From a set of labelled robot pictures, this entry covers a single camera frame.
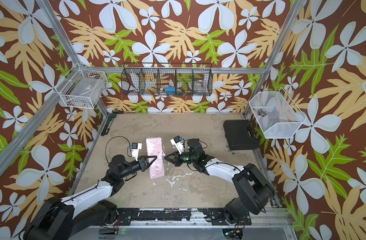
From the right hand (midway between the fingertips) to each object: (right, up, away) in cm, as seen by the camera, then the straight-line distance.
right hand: (166, 157), depth 79 cm
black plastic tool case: (+49, +11, +22) cm, 55 cm away
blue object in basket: (+1, +40, +14) cm, 42 cm away
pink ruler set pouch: (-5, +2, -2) cm, 6 cm away
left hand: (-5, +1, -1) cm, 5 cm away
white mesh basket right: (+63, +23, +4) cm, 67 cm away
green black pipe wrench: (-49, +25, +39) cm, 68 cm away
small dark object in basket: (+55, +25, +5) cm, 60 cm away
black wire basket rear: (+15, +48, +19) cm, 54 cm away
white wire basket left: (-49, +39, +6) cm, 63 cm away
